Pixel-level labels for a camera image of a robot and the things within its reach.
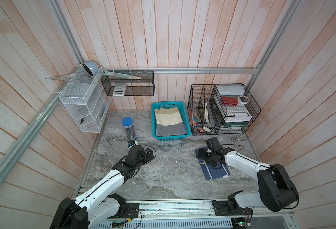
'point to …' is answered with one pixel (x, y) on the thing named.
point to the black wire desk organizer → (224, 109)
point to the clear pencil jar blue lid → (127, 122)
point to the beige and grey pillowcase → (169, 121)
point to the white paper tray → (238, 117)
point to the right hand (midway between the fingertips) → (200, 156)
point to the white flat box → (231, 90)
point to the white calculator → (119, 89)
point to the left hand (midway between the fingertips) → (147, 155)
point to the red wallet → (229, 100)
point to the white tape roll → (240, 101)
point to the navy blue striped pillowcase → (212, 172)
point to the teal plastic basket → (157, 105)
